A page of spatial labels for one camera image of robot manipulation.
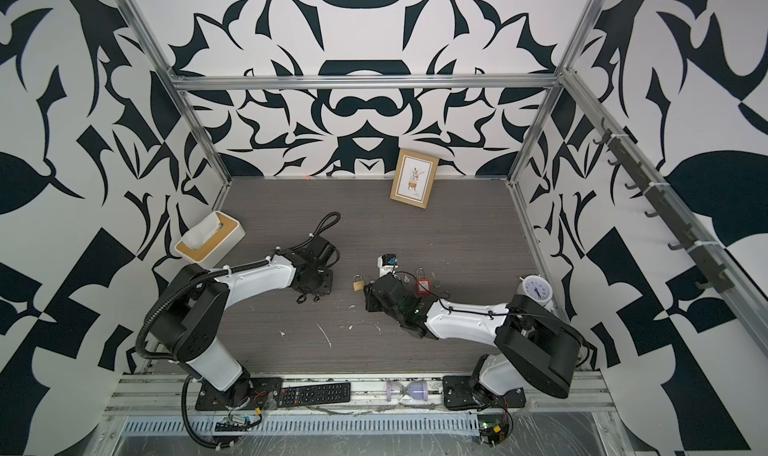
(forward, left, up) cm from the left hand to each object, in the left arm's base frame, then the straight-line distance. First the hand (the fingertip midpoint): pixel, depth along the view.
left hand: (326, 280), depth 92 cm
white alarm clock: (-5, -63, +1) cm, 63 cm away
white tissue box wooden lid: (+14, +38, +4) cm, 40 cm away
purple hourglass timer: (-30, -24, +1) cm, 39 cm away
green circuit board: (-38, -42, -2) cm, 56 cm away
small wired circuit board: (-35, +19, -4) cm, 40 cm away
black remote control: (-30, +3, 0) cm, 30 cm away
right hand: (-6, -12, +6) cm, 15 cm away
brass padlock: (0, -9, -1) cm, 10 cm away
